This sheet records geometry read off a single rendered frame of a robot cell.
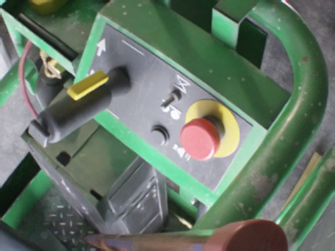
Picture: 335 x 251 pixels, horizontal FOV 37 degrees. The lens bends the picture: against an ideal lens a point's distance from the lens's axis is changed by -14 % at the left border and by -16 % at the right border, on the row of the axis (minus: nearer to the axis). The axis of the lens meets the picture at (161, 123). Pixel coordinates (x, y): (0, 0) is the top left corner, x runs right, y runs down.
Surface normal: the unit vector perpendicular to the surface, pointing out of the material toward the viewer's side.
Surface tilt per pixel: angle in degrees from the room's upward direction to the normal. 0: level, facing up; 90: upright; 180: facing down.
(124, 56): 58
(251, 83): 0
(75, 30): 0
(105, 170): 0
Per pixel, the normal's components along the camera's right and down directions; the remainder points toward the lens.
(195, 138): -0.55, 0.41
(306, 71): -0.47, -0.41
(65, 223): -0.03, -0.38
